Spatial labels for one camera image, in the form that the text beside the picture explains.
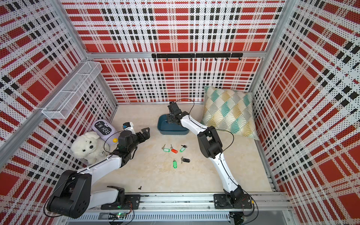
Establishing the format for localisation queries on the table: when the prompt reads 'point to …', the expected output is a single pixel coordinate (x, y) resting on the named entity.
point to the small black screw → (139, 188)
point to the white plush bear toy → (89, 146)
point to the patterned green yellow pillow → (234, 111)
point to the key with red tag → (173, 150)
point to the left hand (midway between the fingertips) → (146, 130)
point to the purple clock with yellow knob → (106, 131)
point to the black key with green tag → (183, 148)
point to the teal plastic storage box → (164, 128)
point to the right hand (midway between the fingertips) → (173, 115)
